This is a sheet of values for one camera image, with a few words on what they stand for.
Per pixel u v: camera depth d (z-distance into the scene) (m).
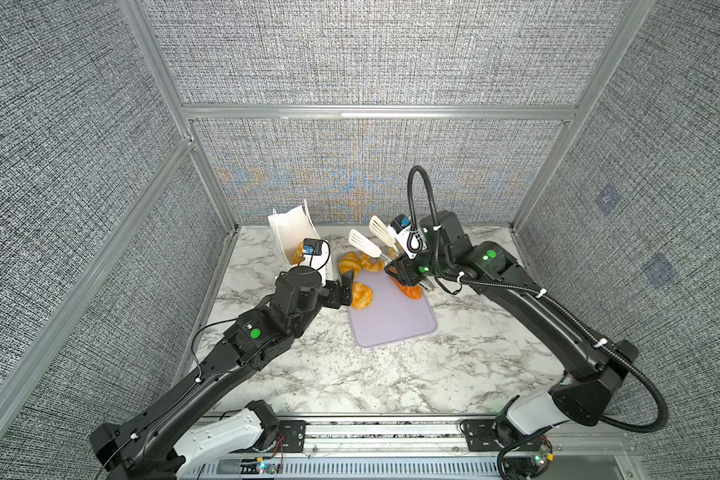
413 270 0.62
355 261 1.03
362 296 0.95
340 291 0.58
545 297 0.44
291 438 0.73
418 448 0.73
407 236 0.61
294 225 0.90
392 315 0.95
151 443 0.38
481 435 0.73
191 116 0.88
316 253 0.55
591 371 0.41
